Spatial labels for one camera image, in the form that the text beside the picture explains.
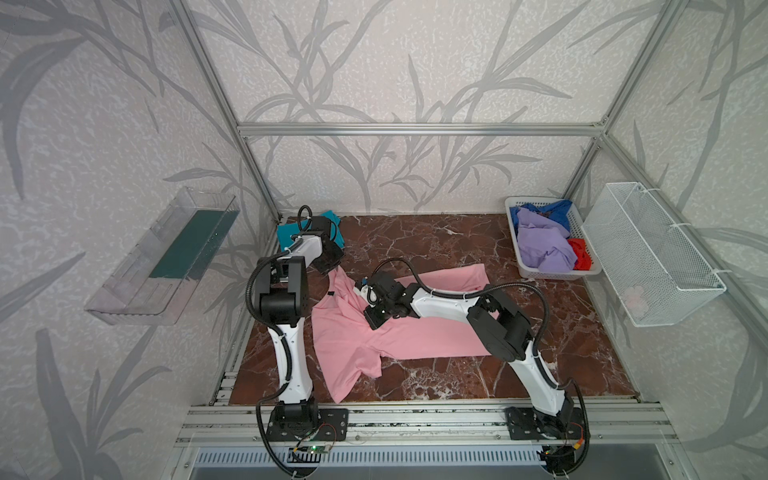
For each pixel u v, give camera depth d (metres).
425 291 0.68
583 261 0.95
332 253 0.96
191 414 0.77
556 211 1.12
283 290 0.59
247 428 0.75
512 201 1.14
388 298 0.74
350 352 0.86
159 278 0.64
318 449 0.71
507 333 0.54
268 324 0.57
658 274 0.62
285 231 1.23
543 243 0.91
